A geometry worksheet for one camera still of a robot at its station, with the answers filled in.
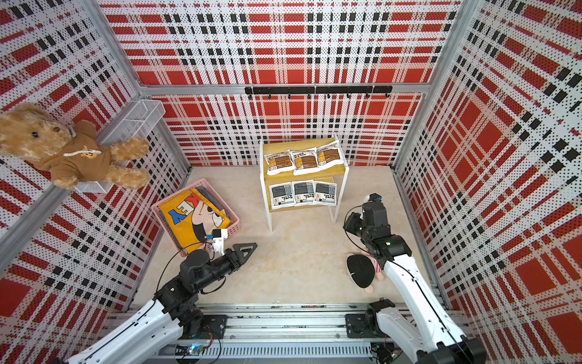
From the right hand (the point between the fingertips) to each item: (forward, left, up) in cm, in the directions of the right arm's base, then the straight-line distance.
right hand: (351, 217), depth 79 cm
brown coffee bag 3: (+14, +8, +16) cm, 23 cm away
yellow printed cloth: (+8, +64, -11) cm, 66 cm away
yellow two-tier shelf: (+8, +17, +14) cm, 23 cm away
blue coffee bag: (+12, +8, -2) cm, 15 cm away
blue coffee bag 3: (+11, +25, -2) cm, 28 cm away
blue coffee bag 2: (+13, +17, -2) cm, 21 cm away
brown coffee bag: (+11, +25, +17) cm, 32 cm away
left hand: (-10, +32, -3) cm, 34 cm away
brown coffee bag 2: (+13, +16, +16) cm, 26 cm away
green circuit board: (-37, +51, -17) cm, 65 cm away
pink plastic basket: (+6, +46, -12) cm, 48 cm away
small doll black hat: (-14, -4, -12) cm, 19 cm away
